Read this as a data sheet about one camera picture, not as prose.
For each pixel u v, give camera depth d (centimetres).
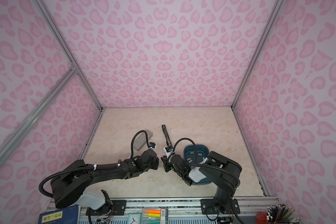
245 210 72
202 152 91
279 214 62
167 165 78
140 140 101
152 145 78
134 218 69
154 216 71
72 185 43
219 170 43
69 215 71
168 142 97
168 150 77
